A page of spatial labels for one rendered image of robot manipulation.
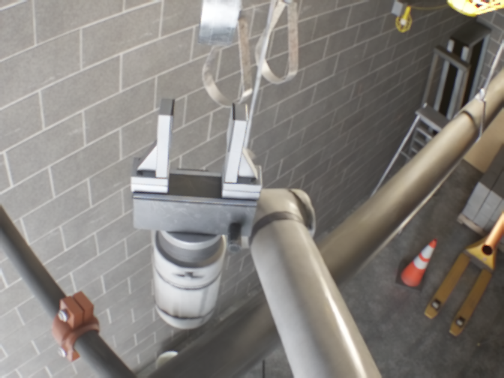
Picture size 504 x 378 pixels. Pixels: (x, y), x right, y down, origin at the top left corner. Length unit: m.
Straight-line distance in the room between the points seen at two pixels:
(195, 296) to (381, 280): 5.15
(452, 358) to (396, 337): 0.74
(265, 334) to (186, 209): 0.27
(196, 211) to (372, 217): 0.45
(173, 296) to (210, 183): 0.17
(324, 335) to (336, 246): 0.34
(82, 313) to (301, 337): 0.28
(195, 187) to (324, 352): 0.22
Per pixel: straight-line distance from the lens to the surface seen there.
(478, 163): 7.92
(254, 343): 0.74
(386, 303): 5.60
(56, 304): 0.71
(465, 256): 6.41
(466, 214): 6.80
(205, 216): 0.55
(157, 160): 0.51
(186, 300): 0.66
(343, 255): 0.86
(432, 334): 5.63
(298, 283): 0.61
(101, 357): 0.66
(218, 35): 0.39
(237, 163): 0.51
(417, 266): 5.64
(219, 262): 0.62
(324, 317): 0.57
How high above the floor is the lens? 4.37
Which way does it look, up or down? 44 degrees down
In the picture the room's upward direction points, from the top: 12 degrees clockwise
